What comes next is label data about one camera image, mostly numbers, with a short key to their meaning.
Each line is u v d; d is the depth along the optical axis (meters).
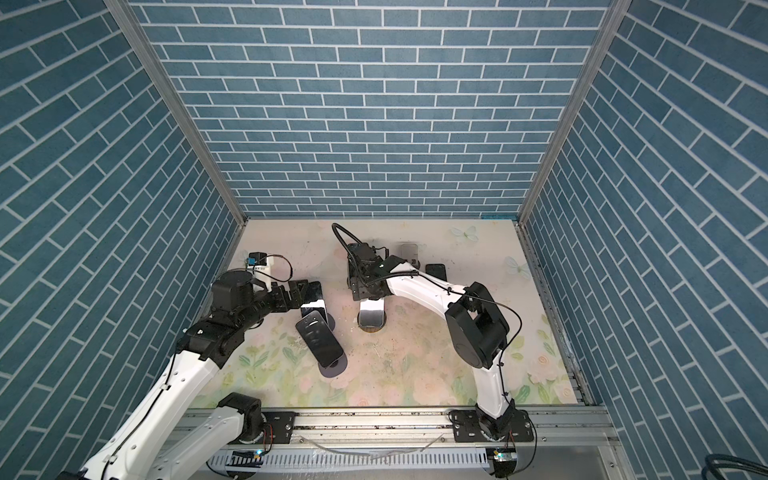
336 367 0.82
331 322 0.92
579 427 0.76
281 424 0.74
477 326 0.50
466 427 0.74
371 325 0.87
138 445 0.40
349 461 0.77
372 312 0.87
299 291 0.68
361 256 0.71
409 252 1.01
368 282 0.65
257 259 0.65
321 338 0.78
